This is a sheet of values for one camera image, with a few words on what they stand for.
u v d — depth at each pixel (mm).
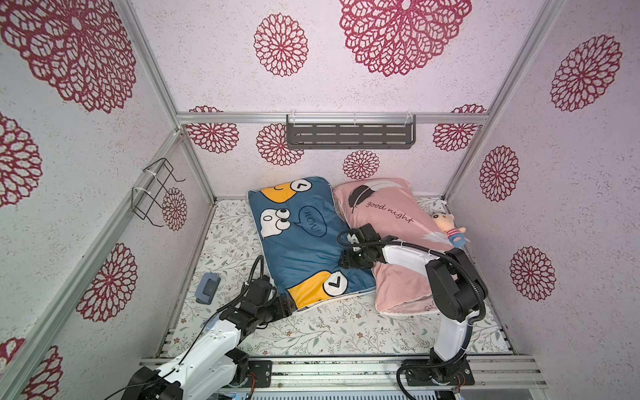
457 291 500
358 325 834
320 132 947
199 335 538
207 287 891
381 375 756
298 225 1014
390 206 973
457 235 983
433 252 554
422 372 735
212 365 465
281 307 750
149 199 758
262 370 747
